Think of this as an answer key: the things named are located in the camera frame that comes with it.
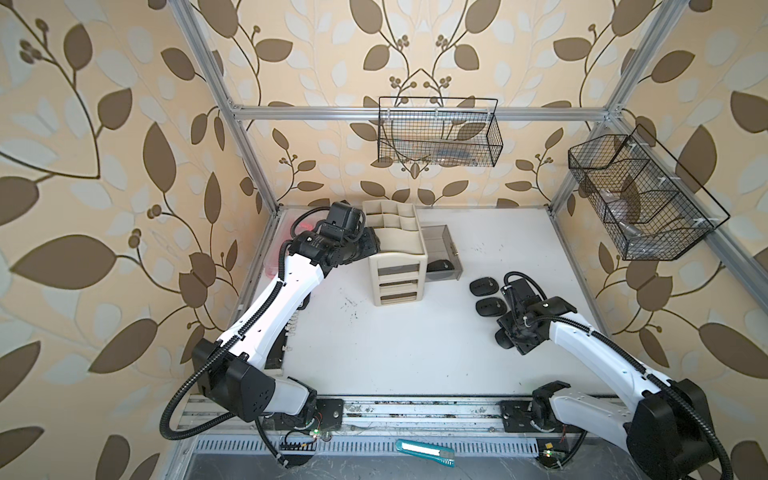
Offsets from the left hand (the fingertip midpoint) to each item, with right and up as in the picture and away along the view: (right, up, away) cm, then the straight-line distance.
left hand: (369, 239), depth 77 cm
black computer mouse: (+21, -8, +15) cm, 27 cm away
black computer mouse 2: (+36, -15, +20) cm, 44 cm away
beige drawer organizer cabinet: (+8, -8, +4) cm, 12 cm away
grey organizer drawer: (+21, -2, +24) cm, 32 cm away
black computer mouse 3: (+36, -21, +13) cm, 44 cm away
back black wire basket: (+27, +35, +19) cm, 49 cm away
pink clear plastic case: (-15, +4, -7) cm, 17 cm away
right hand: (+38, -26, +7) cm, 47 cm away
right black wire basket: (+70, +7, -4) cm, 71 cm away
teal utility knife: (+17, -50, -8) cm, 54 cm away
